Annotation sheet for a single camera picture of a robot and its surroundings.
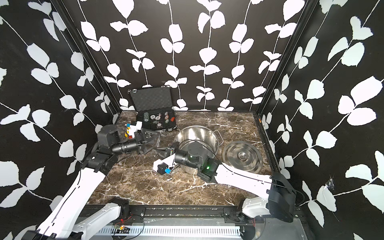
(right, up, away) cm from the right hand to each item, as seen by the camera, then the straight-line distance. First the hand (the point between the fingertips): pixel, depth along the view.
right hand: (155, 144), depth 60 cm
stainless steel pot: (+25, -1, +28) cm, 37 cm away
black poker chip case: (-17, +22, +54) cm, 61 cm away
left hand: (+1, +2, +4) cm, 4 cm away
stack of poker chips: (-22, +14, +52) cm, 58 cm away
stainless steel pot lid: (+47, -12, +34) cm, 59 cm away
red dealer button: (-2, +12, +54) cm, 56 cm away
